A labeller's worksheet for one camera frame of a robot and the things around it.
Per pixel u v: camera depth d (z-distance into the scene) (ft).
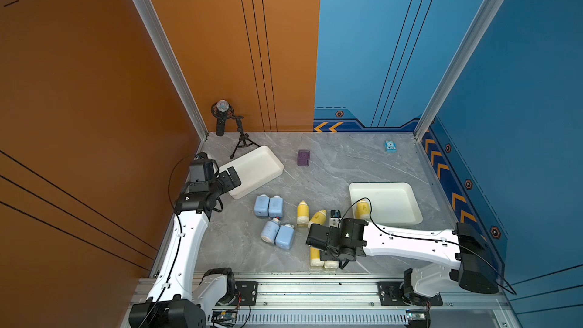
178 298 1.26
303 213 2.75
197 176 1.87
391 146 3.69
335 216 2.28
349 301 2.38
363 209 2.73
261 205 2.84
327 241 1.81
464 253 1.31
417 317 2.28
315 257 2.37
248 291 2.41
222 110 3.19
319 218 2.70
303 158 3.47
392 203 3.13
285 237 2.60
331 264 2.32
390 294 2.38
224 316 2.36
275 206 2.83
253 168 3.50
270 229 2.60
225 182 2.30
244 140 3.57
